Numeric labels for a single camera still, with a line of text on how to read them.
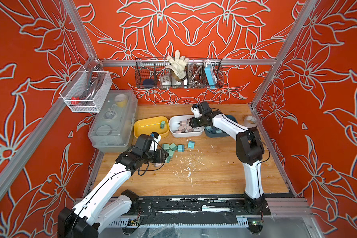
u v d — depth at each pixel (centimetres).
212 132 101
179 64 91
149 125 107
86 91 76
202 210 73
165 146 93
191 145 95
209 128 101
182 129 103
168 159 88
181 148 92
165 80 94
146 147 59
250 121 109
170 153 90
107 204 46
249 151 55
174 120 106
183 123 104
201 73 86
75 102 69
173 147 93
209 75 86
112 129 86
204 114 78
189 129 102
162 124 104
